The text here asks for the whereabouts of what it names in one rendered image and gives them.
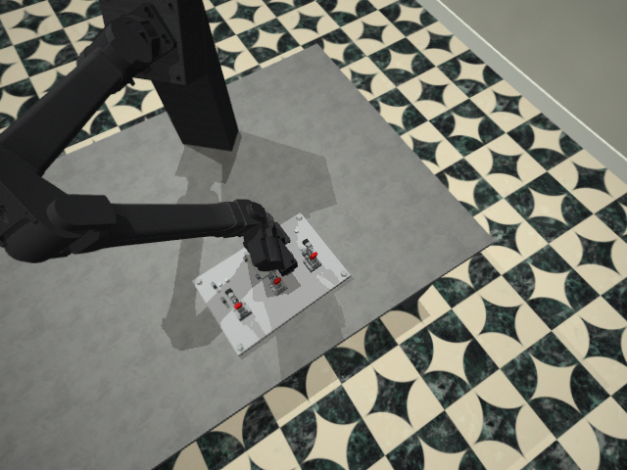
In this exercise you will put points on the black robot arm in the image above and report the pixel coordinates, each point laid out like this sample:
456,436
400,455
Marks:
34,227

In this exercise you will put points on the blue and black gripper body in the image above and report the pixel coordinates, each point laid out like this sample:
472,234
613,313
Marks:
287,239

